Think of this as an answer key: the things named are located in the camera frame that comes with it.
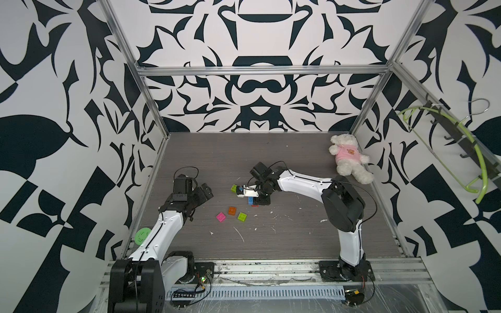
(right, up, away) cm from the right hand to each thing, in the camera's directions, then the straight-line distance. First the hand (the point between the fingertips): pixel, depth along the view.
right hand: (254, 194), depth 92 cm
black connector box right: (+36, -33, -21) cm, 53 cm away
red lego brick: (0, -5, -1) cm, 5 cm away
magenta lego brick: (-15, -9, -5) cm, 18 cm away
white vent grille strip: (+3, -27, -27) cm, 38 cm away
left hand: (-24, +2, -4) cm, 24 cm away
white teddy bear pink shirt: (+48, +15, +7) cm, 51 cm away
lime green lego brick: (-5, -9, -5) cm, 12 cm away
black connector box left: (-26, -33, -21) cm, 47 cm away
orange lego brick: (-10, -7, -3) cm, 13 cm away
